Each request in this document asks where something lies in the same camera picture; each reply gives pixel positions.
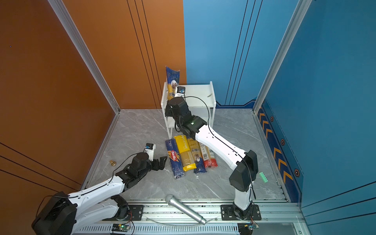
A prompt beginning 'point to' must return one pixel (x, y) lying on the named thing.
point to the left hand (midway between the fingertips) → (161, 154)
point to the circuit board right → (246, 228)
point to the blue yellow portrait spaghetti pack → (195, 148)
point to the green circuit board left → (120, 227)
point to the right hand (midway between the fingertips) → (171, 100)
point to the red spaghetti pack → (209, 157)
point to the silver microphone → (170, 199)
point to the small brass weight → (113, 163)
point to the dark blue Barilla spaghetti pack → (174, 157)
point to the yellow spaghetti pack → (188, 159)
